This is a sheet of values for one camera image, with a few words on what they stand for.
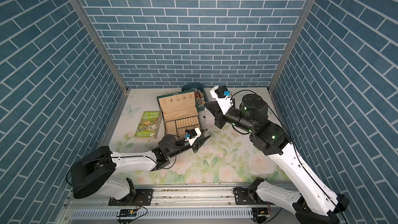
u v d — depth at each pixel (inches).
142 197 28.7
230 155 34.7
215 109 19.8
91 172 17.0
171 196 29.7
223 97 17.8
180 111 37.8
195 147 26.2
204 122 40.3
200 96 44.4
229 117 19.6
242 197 28.8
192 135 23.5
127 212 28.4
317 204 14.4
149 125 38.0
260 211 27.8
